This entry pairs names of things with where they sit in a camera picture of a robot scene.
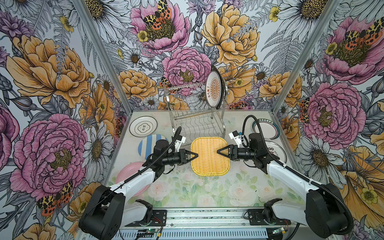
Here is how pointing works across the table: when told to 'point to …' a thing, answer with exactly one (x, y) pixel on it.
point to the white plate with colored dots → (277, 150)
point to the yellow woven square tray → (209, 162)
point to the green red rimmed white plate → (270, 130)
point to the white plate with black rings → (142, 126)
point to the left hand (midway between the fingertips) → (197, 159)
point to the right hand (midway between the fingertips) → (219, 156)
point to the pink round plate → (127, 169)
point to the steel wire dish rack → (192, 118)
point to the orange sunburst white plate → (213, 89)
